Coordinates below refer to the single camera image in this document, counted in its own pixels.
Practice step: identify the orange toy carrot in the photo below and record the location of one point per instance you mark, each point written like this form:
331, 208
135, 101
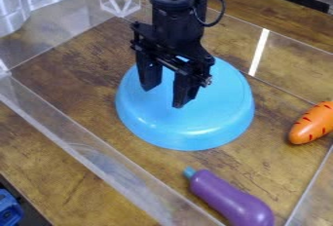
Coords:
315, 124

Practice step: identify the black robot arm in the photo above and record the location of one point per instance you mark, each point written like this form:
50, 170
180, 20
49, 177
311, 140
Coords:
169, 44

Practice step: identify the blue upturned plastic tray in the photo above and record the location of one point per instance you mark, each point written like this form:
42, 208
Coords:
207, 123

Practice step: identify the blue object at corner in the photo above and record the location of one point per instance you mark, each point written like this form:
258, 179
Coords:
11, 210

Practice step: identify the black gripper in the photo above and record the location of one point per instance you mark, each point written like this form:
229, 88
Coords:
169, 43

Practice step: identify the purple toy eggplant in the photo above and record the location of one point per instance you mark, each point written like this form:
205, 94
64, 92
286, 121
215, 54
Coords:
243, 208

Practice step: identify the clear acrylic enclosure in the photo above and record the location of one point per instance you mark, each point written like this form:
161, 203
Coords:
89, 173

